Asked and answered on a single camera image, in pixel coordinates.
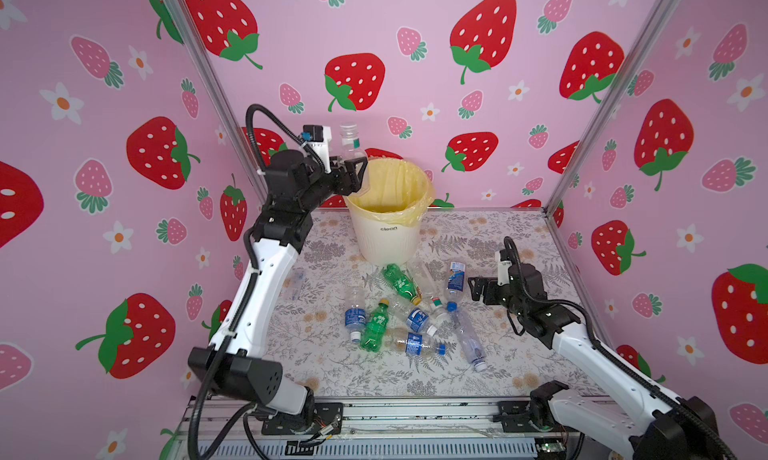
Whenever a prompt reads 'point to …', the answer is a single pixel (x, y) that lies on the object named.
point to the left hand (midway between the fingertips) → (354, 159)
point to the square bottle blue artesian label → (455, 284)
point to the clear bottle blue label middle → (414, 318)
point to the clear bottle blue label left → (355, 321)
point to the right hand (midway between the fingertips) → (482, 278)
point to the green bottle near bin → (403, 283)
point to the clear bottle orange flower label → (433, 280)
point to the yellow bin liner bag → (395, 191)
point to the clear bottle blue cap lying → (404, 341)
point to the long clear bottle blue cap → (469, 338)
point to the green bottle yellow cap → (375, 327)
